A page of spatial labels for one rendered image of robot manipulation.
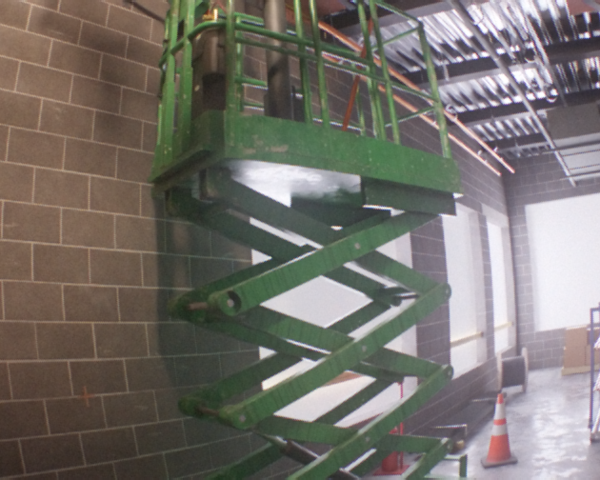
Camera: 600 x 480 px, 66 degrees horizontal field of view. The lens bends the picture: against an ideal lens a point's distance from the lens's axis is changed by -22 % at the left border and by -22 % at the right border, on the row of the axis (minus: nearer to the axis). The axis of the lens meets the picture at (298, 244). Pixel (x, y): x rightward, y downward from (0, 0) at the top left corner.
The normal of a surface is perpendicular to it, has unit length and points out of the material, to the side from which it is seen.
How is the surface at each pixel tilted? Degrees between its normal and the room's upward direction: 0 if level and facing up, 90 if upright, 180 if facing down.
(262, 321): 90
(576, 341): 90
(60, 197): 90
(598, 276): 90
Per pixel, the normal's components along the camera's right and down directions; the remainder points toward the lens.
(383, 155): 0.62, -0.14
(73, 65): 0.81, -0.14
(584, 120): -0.58, -0.07
